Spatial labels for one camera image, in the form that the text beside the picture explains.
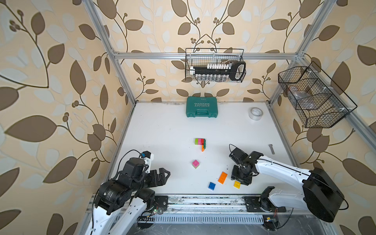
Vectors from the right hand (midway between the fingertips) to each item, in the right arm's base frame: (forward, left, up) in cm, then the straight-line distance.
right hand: (234, 180), depth 82 cm
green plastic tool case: (+53, +15, +5) cm, 55 cm away
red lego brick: (+24, +15, +2) cm, 29 cm away
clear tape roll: (+48, -27, +1) cm, 55 cm away
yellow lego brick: (-3, -1, 0) cm, 3 cm away
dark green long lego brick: (+21, +15, +1) cm, 26 cm away
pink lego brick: (+24, +18, +2) cm, 30 cm away
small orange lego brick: (+20, +16, +1) cm, 25 cm away
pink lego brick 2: (+9, +21, +3) cm, 24 cm away
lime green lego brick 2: (+8, +21, 0) cm, 23 cm away
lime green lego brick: (+25, +20, +2) cm, 32 cm away
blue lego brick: (-3, +13, +1) cm, 14 cm away
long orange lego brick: (+1, +6, 0) cm, 7 cm away
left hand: (-1, +37, +19) cm, 42 cm away
